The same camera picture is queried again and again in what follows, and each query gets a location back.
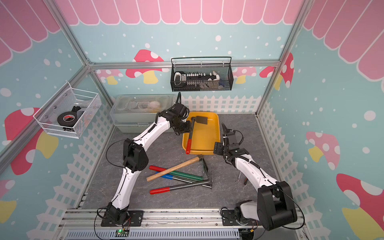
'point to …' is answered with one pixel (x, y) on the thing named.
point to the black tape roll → (69, 119)
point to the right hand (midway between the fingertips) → (220, 146)
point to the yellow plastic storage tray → (204, 136)
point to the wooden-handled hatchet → (174, 168)
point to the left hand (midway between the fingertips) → (189, 131)
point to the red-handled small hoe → (201, 119)
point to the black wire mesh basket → (225, 82)
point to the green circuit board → (122, 233)
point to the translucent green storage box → (134, 113)
